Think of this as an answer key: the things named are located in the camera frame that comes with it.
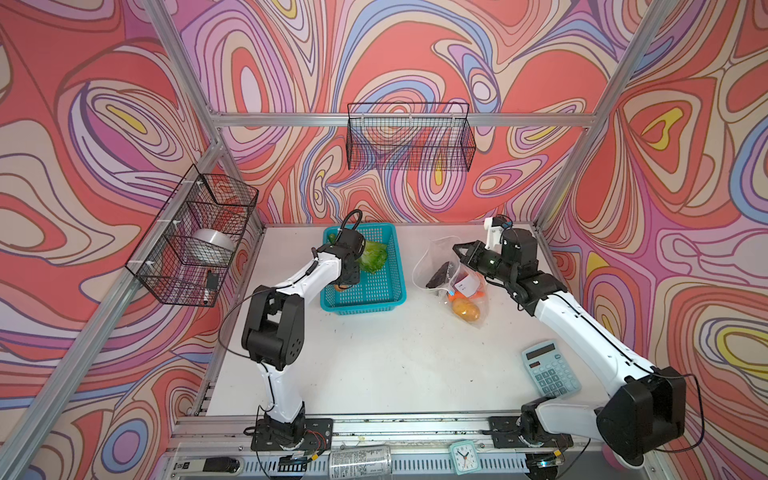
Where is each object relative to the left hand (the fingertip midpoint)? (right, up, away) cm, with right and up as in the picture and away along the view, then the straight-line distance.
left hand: (348, 273), depth 95 cm
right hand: (+30, +7, -17) cm, 36 cm away
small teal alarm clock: (+31, -41, -26) cm, 58 cm away
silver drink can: (+7, -40, -30) cm, 51 cm away
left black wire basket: (-37, +6, -23) cm, 44 cm away
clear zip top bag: (+35, -5, -9) cm, 37 cm away
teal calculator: (+58, -26, -13) cm, 65 cm away
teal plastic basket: (+11, -6, +6) cm, 14 cm away
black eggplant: (+29, 0, -5) cm, 29 cm away
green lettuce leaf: (+8, +5, +6) cm, 11 cm away
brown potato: (+37, -11, -5) cm, 39 cm away
